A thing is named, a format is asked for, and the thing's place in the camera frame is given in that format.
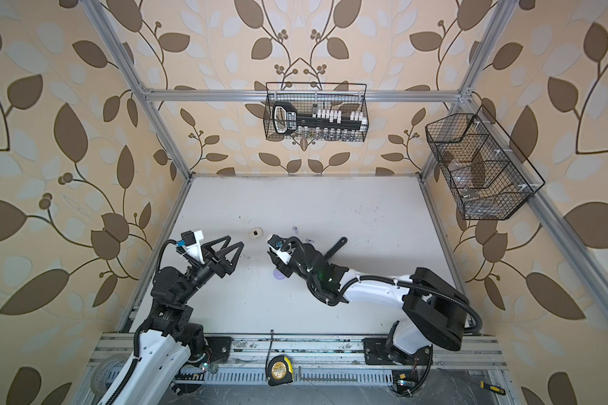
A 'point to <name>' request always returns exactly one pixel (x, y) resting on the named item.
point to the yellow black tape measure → (279, 370)
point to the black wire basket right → (488, 177)
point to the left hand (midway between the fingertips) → (236, 242)
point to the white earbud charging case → (255, 233)
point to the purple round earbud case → (278, 274)
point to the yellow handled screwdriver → (491, 387)
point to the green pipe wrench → (335, 247)
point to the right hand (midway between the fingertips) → (276, 246)
